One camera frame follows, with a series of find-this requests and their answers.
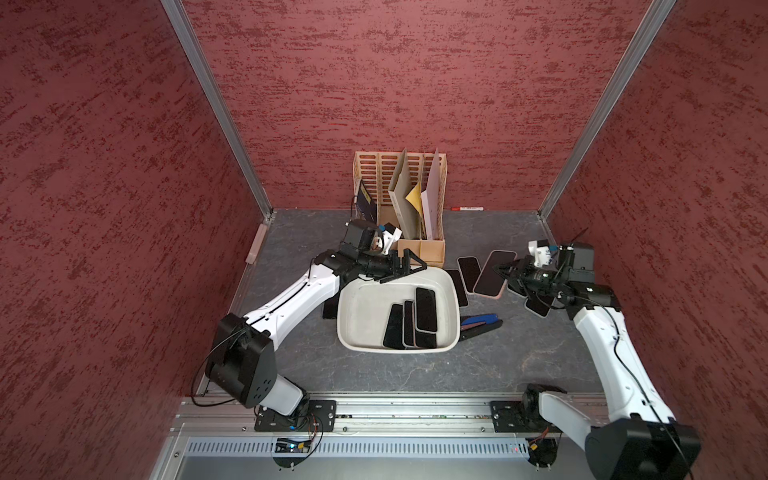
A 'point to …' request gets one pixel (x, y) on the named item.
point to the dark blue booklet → (366, 205)
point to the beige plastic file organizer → (377, 170)
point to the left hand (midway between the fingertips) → (414, 275)
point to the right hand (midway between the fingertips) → (492, 272)
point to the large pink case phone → (490, 282)
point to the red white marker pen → (466, 209)
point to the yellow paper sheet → (414, 198)
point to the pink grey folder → (432, 200)
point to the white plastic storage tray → (364, 307)
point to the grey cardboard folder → (398, 190)
